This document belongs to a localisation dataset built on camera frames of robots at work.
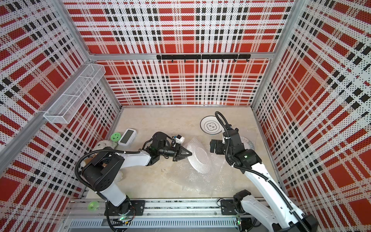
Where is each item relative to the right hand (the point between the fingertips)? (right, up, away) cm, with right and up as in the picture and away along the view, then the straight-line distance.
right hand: (220, 143), depth 77 cm
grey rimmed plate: (-11, -10, +2) cm, 15 cm away
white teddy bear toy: (-71, -3, +10) cm, 72 cm away
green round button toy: (-69, +1, +21) cm, 72 cm away
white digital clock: (-60, +1, +21) cm, 64 cm away
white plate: (-2, +9, +31) cm, 32 cm away
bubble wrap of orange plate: (-21, -19, +6) cm, 29 cm away
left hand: (-15, -6, +2) cm, 17 cm away
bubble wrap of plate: (-2, -19, +6) cm, 20 cm away
